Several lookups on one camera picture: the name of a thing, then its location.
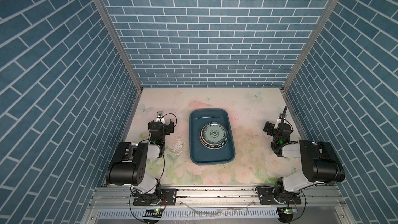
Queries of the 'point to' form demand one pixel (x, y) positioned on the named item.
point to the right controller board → (286, 211)
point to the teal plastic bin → (199, 154)
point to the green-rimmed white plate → (213, 146)
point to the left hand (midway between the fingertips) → (162, 119)
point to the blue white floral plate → (214, 133)
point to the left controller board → (153, 212)
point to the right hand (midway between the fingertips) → (275, 121)
